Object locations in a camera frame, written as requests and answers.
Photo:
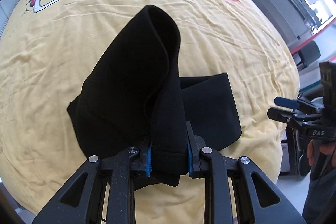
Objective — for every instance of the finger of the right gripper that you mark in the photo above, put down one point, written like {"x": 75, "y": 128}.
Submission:
{"x": 286, "y": 103}
{"x": 279, "y": 115}

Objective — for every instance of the right hand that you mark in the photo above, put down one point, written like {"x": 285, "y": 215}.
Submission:
{"x": 327, "y": 149}

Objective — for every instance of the black pants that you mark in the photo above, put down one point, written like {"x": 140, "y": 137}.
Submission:
{"x": 134, "y": 95}

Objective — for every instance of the dark desk chair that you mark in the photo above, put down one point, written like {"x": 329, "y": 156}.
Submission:
{"x": 307, "y": 55}

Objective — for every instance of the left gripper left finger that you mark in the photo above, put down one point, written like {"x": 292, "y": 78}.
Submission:
{"x": 99, "y": 191}

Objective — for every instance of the yellow dino bedspread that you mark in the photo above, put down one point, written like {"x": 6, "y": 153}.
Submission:
{"x": 49, "y": 47}

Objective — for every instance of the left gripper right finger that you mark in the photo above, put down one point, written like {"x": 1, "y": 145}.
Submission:
{"x": 237, "y": 190}

